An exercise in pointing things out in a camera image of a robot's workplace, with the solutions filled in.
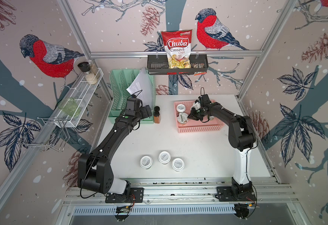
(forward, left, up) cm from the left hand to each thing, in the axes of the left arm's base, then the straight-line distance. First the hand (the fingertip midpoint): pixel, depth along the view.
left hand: (147, 107), depth 85 cm
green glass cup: (-11, +36, +13) cm, 40 cm away
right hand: (+5, -27, -16) cm, 32 cm away
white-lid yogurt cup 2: (+8, -33, -8) cm, 35 cm away
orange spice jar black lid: (+2, -5, -14) cm, 16 cm away
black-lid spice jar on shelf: (+12, +34, +13) cm, 39 cm away
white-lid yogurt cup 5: (-30, -19, -16) cm, 39 cm away
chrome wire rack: (-26, +39, +14) cm, 49 cm away
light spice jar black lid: (+10, -5, -13) cm, 17 cm away
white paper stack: (+19, +6, -1) cm, 20 cm away
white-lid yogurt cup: (+12, -23, -15) cm, 30 cm away
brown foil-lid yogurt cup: (+4, -24, -17) cm, 29 cm away
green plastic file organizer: (+25, +22, +1) cm, 33 cm away
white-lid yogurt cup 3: (-26, -11, -16) cm, 32 cm away
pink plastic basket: (+1, -33, -23) cm, 40 cm away
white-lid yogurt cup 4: (-29, 0, -16) cm, 33 cm away
